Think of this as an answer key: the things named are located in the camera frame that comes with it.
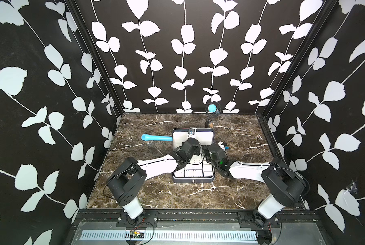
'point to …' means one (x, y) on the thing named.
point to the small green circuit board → (134, 234)
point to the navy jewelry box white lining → (196, 170)
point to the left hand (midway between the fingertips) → (197, 138)
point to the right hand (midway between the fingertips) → (198, 142)
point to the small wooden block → (211, 125)
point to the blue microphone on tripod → (212, 109)
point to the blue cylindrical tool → (145, 137)
